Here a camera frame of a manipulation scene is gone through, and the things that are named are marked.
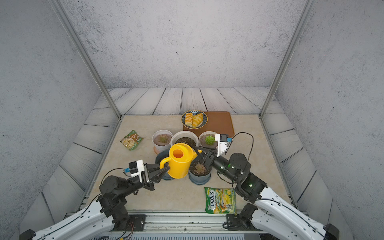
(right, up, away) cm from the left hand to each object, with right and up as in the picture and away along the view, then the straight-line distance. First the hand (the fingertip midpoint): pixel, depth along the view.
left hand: (167, 169), depth 57 cm
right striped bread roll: (+11, +21, +54) cm, 59 cm away
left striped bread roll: (+5, +21, +54) cm, 58 cm away
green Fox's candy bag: (+23, -22, +20) cm, 38 cm away
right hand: (+11, +6, +4) cm, 13 cm away
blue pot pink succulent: (+12, -10, +25) cm, 30 cm away
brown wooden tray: (+28, +19, +57) cm, 66 cm away
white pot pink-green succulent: (-10, +8, +35) cm, 38 cm away
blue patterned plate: (+10, +28, +65) cm, 71 cm away
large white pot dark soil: (+3, +9, +39) cm, 40 cm away
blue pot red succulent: (-9, -1, +30) cm, 32 cm away
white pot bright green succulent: (+17, +8, +34) cm, 39 cm away
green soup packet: (-34, +6, +47) cm, 58 cm away
